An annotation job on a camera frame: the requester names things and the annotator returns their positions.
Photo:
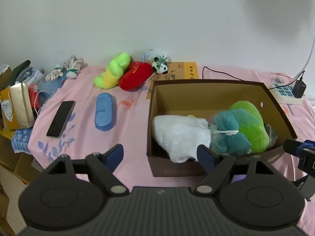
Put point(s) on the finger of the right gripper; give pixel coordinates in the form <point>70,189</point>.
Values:
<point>294,147</point>

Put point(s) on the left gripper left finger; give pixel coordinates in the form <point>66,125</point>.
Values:
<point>101,168</point>

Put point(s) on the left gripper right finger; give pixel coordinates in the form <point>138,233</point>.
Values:
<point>217,167</point>

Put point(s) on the teal bath sponge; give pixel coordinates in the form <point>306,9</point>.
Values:
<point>225,135</point>

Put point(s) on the white fluffy towel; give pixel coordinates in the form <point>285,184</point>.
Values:
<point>180,136</point>

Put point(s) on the green bean plush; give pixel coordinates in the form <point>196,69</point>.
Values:
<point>251,125</point>

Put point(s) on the purple tissue pack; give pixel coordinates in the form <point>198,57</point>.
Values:
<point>237,178</point>

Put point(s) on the blue glasses case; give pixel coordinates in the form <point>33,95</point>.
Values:
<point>104,112</point>

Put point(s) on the white power strip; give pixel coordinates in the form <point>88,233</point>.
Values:
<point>284,95</point>

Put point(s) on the pink bedsheet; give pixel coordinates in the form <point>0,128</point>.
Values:
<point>63,201</point>

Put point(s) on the black smartphone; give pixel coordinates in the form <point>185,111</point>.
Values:
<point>60,119</point>

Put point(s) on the black power adapter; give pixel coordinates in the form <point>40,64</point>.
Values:
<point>299,89</point>

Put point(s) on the brown cardboard box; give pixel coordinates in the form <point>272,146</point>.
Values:
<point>203,99</point>

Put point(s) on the cardboard box on floor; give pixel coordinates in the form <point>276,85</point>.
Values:
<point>18,164</point>

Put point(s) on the blue patterned cloth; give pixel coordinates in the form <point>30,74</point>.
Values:
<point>20,141</point>

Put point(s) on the green yellow plush toy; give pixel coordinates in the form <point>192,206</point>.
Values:
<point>113,72</point>

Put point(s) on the white paper bag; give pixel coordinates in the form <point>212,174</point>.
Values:
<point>16,107</point>

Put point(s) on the red plush cushion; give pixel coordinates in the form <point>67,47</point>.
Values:
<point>137,73</point>

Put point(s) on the yellow brown book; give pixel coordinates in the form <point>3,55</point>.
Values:
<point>176,70</point>

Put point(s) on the panda plush toy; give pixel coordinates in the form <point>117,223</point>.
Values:
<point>158,59</point>

